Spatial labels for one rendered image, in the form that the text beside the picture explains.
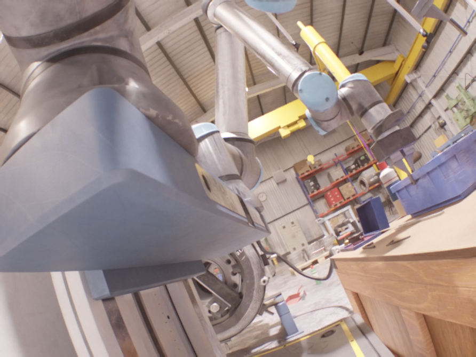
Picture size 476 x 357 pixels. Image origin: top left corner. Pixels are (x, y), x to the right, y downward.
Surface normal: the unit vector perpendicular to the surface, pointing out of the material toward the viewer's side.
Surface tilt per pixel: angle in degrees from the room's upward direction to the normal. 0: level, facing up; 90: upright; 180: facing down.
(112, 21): 141
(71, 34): 177
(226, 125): 93
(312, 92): 95
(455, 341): 90
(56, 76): 70
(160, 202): 180
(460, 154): 90
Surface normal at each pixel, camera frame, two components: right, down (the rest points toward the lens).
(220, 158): 0.51, -0.49
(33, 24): 0.15, 0.92
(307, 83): -0.39, -0.05
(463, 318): -0.91, 0.41
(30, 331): 0.89, -0.44
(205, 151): 0.11, -0.37
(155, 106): 0.72, -0.51
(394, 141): -0.11, -0.29
